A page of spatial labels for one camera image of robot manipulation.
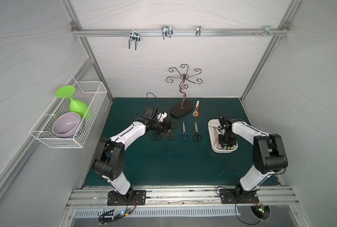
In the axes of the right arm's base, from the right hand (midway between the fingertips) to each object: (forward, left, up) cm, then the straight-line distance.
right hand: (226, 144), depth 91 cm
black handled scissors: (+6, +18, -3) cm, 19 cm away
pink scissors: (+1, +6, -2) cm, 6 cm away
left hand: (+1, +33, +13) cm, 36 cm away
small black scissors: (+5, +35, -1) cm, 36 cm away
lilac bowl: (-11, +82, +34) cm, 89 cm away
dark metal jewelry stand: (+29, +30, 0) cm, 42 cm away
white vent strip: (-39, +43, -2) cm, 58 cm away
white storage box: (+15, +6, +2) cm, 16 cm away
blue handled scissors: (+5, +27, -1) cm, 28 cm away
